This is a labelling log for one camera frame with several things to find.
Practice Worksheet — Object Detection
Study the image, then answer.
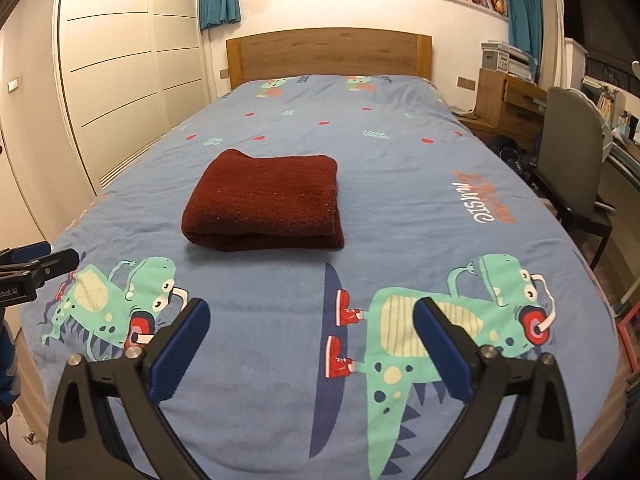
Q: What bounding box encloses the blue dinosaur print duvet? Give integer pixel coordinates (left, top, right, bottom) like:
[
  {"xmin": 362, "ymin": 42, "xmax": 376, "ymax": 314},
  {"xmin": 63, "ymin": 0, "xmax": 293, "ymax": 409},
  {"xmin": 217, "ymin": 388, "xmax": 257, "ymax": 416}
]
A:
[{"xmin": 22, "ymin": 75, "xmax": 617, "ymax": 479}]

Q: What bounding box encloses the wall socket plate right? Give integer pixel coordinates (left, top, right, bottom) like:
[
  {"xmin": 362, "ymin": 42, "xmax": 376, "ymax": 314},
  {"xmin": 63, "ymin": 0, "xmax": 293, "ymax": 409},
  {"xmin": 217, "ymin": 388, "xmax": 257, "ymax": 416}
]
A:
[{"xmin": 457, "ymin": 77, "xmax": 476, "ymax": 91}]

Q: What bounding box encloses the cream sliding wardrobe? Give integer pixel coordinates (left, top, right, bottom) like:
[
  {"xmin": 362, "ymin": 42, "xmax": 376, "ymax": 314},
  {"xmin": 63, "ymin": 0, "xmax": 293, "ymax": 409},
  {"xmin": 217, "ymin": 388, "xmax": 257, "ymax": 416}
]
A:
[{"xmin": 0, "ymin": 0, "xmax": 212, "ymax": 252}]

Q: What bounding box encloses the dark red knit sweater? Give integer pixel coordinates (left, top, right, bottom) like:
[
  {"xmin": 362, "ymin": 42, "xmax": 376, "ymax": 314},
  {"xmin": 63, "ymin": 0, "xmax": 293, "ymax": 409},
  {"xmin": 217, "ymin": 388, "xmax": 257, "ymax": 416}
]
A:
[{"xmin": 181, "ymin": 148, "xmax": 345, "ymax": 252}]

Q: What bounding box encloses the wooden headboard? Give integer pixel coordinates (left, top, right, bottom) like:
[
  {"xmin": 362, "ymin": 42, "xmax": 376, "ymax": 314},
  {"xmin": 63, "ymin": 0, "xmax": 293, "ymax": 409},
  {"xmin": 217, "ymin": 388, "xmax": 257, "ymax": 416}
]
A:
[{"xmin": 226, "ymin": 27, "xmax": 433, "ymax": 89}]

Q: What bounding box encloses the wooden bedside cabinet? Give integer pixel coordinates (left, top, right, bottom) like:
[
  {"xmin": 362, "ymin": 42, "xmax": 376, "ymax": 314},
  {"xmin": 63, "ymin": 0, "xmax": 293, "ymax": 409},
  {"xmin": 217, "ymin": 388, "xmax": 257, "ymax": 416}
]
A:
[{"xmin": 459, "ymin": 68, "xmax": 547, "ymax": 151}]

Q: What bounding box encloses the grey desk chair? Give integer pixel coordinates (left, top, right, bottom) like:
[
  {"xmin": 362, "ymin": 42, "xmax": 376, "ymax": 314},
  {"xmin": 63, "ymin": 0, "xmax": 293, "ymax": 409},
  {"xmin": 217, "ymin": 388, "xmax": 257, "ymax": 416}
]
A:
[{"xmin": 532, "ymin": 87, "xmax": 616, "ymax": 268}]

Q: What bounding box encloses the teal curtain right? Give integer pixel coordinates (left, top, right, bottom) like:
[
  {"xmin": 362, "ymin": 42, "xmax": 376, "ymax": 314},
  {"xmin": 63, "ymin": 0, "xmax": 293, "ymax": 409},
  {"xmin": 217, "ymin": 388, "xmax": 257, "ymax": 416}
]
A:
[{"xmin": 506, "ymin": 0, "xmax": 544, "ymax": 80}]

